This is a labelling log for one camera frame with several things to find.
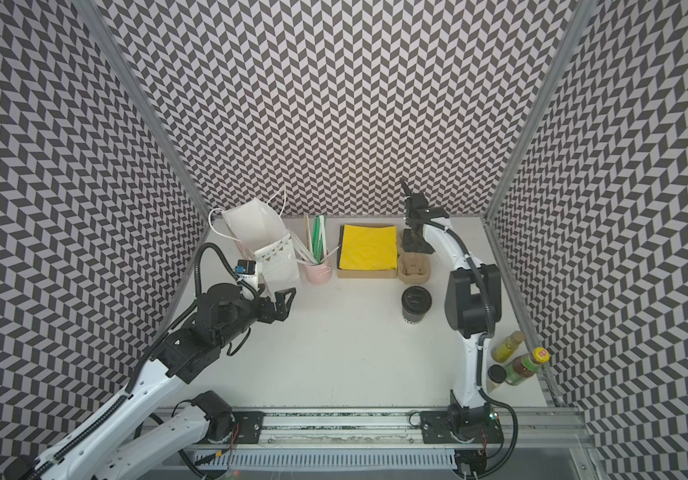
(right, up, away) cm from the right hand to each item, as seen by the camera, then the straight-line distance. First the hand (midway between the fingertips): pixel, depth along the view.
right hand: (418, 252), depth 96 cm
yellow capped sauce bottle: (+21, -27, -24) cm, 42 cm away
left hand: (-39, -9, -22) cm, 46 cm away
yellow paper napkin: (-16, +1, +9) cm, 18 cm away
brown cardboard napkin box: (-16, -8, +6) cm, 19 cm away
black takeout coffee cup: (-3, -13, -12) cm, 18 cm away
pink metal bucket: (-32, -7, -2) cm, 33 cm away
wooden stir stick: (-35, +6, -2) cm, 36 cm away
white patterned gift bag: (-53, +7, +6) cm, 54 cm away
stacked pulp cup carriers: (-1, -5, +3) cm, 6 cm away
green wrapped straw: (-32, +4, -1) cm, 32 cm away
